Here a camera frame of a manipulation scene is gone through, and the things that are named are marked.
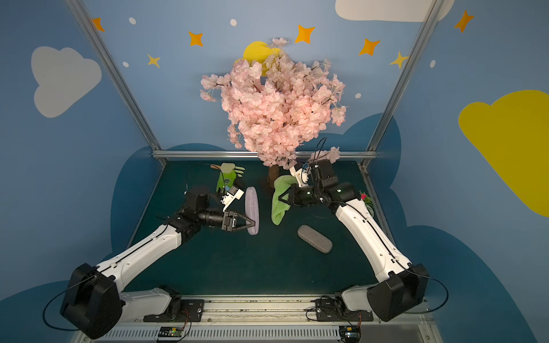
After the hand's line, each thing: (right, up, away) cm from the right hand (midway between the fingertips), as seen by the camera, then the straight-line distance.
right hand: (282, 196), depth 73 cm
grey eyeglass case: (+15, -19, +17) cm, 29 cm away
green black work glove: (-29, +8, +42) cm, 51 cm away
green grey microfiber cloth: (-1, -4, -3) cm, 5 cm away
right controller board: (+24, -48, 0) cm, 53 cm away
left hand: (-9, -8, -2) cm, 13 cm away
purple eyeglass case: (-10, -4, -5) cm, 12 cm away
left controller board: (-38, -46, -1) cm, 60 cm away
